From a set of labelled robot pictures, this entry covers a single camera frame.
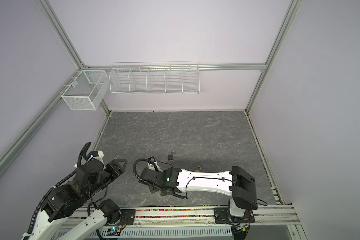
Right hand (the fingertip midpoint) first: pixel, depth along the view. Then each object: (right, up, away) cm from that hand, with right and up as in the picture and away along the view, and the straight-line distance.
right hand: (153, 181), depth 73 cm
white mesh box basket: (-49, +51, +24) cm, 74 cm away
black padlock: (+6, +7, +21) cm, 23 cm away
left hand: (-11, +9, -6) cm, 16 cm away
